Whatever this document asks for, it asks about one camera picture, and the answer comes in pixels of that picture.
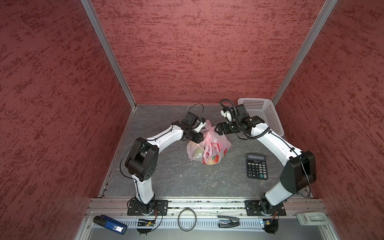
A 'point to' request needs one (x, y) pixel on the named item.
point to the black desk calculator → (256, 166)
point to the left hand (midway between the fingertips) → (200, 140)
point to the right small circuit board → (271, 226)
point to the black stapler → (228, 222)
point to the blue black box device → (110, 224)
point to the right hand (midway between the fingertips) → (220, 131)
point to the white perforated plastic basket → (264, 108)
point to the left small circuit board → (143, 222)
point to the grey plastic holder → (312, 218)
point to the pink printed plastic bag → (211, 149)
